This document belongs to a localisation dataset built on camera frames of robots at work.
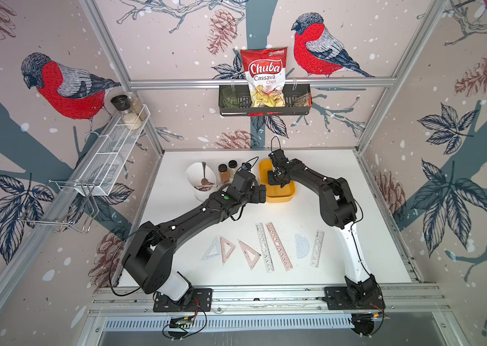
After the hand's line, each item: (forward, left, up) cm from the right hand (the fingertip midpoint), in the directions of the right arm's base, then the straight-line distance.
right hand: (271, 178), depth 107 cm
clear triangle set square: (-38, +26, -2) cm, 46 cm away
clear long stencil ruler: (-34, +3, -2) cm, 34 cm away
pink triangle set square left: (-38, +19, -1) cm, 43 cm away
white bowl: (-8, +35, +13) cm, 38 cm away
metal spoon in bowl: (-6, +32, +4) cm, 33 cm away
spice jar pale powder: (0, +19, +9) cm, 21 cm away
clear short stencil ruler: (-34, -18, -2) cm, 38 cm away
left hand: (-16, +5, +16) cm, 23 cm away
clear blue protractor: (-34, -12, -2) cm, 36 cm away
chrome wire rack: (-37, +60, +34) cm, 79 cm away
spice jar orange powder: (-2, +23, +7) cm, 24 cm away
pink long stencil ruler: (-34, -3, -2) cm, 34 cm away
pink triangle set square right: (-35, +11, -2) cm, 37 cm away
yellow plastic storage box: (-8, -1, -2) cm, 8 cm away
